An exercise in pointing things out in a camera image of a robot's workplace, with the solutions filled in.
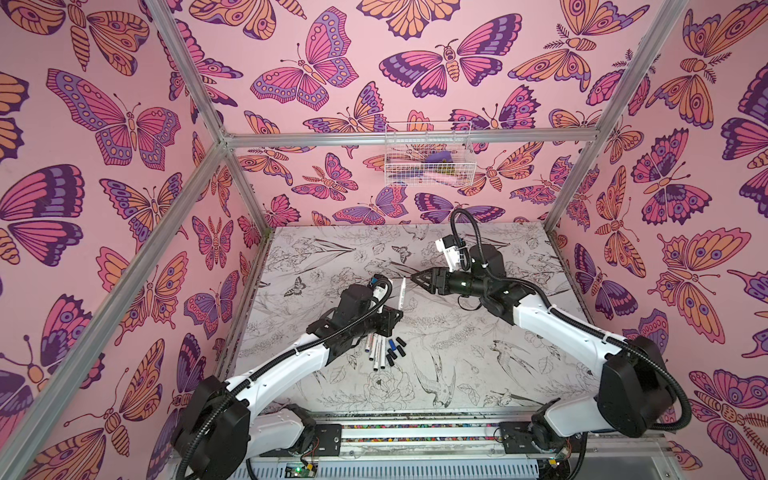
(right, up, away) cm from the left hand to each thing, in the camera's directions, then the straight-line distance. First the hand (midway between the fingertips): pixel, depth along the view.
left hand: (403, 311), depth 79 cm
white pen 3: (-7, -13, +8) cm, 17 cm away
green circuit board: (-25, -37, -7) cm, 45 cm away
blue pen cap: (-3, -12, +11) cm, 16 cm away
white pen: (0, +4, 0) cm, 4 cm away
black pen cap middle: (-1, -13, +9) cm, 16 cm away
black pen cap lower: (-4, -16, +7) cm, 18 cm away
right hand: (+4, +10, -2) cm, 11 cm away
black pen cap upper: (0, -11, +11) cm, 15 cm away
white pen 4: (-6, -13, +8) cm, 17 cm away
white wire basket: (+9, +47, +16) cm, 51 cm away
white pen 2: (-9, -12, +10) cm, 18 cm away
